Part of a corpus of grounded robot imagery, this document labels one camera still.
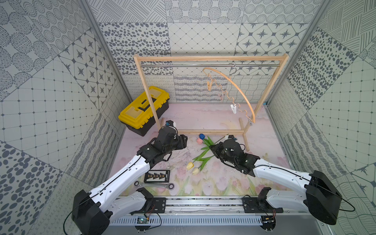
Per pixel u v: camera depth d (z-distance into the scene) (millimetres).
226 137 790
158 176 830
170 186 801
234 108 757
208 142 954
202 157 783
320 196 402
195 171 835
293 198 517
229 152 612
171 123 696
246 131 982
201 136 982
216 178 838
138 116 903
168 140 565
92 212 370
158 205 735
